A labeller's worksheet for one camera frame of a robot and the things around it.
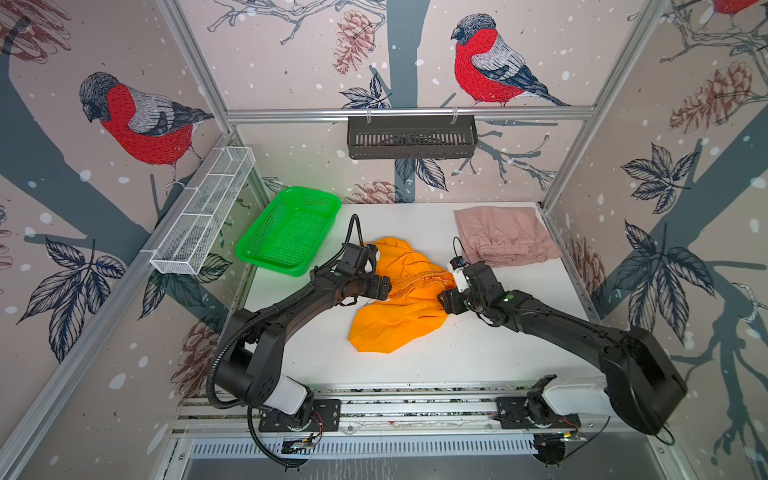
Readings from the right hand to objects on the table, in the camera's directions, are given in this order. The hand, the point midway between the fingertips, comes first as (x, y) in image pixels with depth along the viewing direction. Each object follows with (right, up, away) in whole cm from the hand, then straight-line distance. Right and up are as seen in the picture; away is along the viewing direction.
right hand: (445, 295), depth 87 cm
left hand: (-20, +3, 0) cm, 20 cm away
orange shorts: (-10, -4, -1) cm, 10 cm away
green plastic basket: (-56, +19, +27) cm, 65 cm away
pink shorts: (+26, +17, +20) cm, 37 cm away
